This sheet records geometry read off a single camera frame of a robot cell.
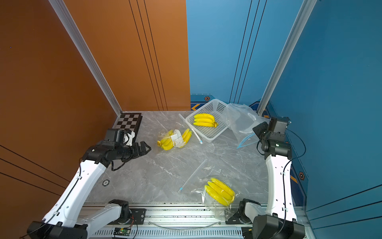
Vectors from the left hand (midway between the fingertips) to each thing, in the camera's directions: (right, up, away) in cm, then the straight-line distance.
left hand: (145, 148), depth 76 cm
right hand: (+58, +12, -2) cm, 59 cm away
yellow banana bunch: (+33, +16, +29) cm, 47 cm away
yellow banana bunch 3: (+39, -24, +3) cm, 46 cm away
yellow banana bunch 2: (+7, 0, +22) cm, 23 cm away
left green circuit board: (-10, -40, -4) cm, 41 cm away
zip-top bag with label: (+15, +5, +14) cm, 21 cm away
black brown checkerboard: (-23, +15, +33) cm, 43 cm away
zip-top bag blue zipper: (+58, +16, +28) cm, 67 cm away
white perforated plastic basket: (+44, +25, +41) cm, 65 cm away
